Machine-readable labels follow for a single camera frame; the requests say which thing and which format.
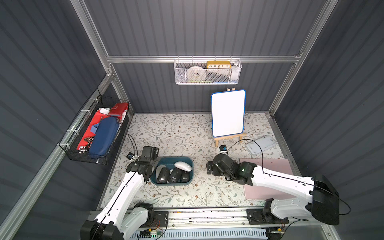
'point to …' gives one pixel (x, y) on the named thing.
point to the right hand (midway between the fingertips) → (215, 164)
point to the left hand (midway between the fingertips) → (150, 162)
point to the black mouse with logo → (185, 176)
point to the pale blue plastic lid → (264, 142)
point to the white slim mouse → (183, 166)
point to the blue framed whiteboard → (228, 110)
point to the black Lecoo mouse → (175, 175)
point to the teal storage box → (169, 162)
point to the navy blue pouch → (104, 136)
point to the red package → (119, 111)
